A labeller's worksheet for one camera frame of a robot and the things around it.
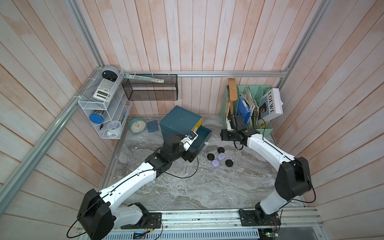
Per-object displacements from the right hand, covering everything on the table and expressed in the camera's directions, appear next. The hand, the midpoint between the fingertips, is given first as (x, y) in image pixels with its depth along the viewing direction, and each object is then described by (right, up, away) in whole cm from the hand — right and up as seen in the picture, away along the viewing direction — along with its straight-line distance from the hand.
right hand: (223, 132), depth 91 cm
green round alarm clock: (-58, +5, +13) cm, 60 cm away
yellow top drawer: (-15, +6, -3) cm, 16 cm away
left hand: (-20, -6, -14) cm, 25 cm away
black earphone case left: (-7, -16, +5) cm, 18 cm away
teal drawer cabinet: (-28, +7, -3) cm, 29 cm away
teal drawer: (-11, -1, +4) cm, 12 cm away
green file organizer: (+16, +21, +7) cm, 27 cm away
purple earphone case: (0, -16, +4) cm, 16 cm away
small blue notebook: (-49, +4, +20) cm, 53 cm away
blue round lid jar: (-70, +8, -15) cm, 72 cm away
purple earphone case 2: (-5, -19, +2) cm, 20 cm away
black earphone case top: (0, -12, +9) cm, 15 cm away
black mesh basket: (-56, +31, +16) cm, 66 cm away
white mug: (-66, +3, -5) cm, 67 cm away
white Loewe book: (+30, +16, 0) cm, 34 cm away
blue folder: (+15, +14, +5) cm, 21 cm away
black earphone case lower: (+4, -19, +2) cm, 20 cm away
